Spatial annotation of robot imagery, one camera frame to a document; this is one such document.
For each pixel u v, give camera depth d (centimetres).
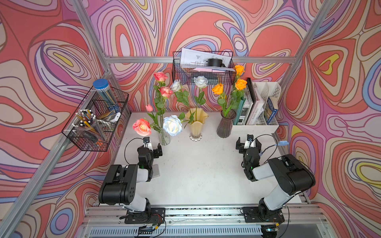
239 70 85
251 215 73
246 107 92
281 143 75
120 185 47
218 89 80
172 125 59
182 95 83
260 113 95
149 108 80
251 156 70
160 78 78
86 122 57
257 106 89
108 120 73
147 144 78
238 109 90
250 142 76
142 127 59
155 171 88
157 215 73
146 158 71
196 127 90
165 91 78
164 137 98
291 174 48
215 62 82
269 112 101
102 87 70
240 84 82
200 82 77
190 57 86
